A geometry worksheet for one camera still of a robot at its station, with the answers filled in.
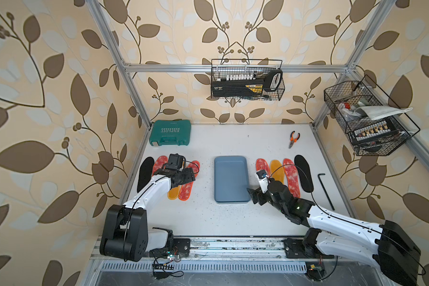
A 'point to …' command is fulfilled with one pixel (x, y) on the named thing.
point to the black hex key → (320, 180)
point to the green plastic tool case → (175, 131)
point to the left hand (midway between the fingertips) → (189, 175)
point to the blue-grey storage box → (231, 180)
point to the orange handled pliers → (292, 139)
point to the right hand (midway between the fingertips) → (255, 184)
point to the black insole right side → (304, 173)
